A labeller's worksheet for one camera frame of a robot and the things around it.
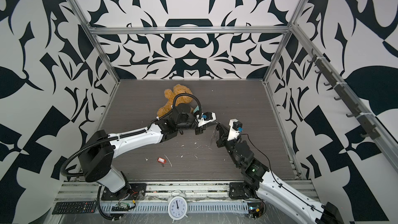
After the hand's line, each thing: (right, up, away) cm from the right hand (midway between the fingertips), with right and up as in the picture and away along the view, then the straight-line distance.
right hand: (219, 125), depth 74 cm
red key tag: (-29, -20, +10) cm, 37 cm away
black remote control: (-64, -35, -5) cm, 73 cm away
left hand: (-2, +4, +1) cm, 4 cm away
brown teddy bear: (-23, +18, +29) cm, 41 cm away
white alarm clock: (-19, -34, -5) cm, 39 cm away
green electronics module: (+16, -38, -3) cm, 41 cm away
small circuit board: (-45, -38, -1) cm, 58 cm away
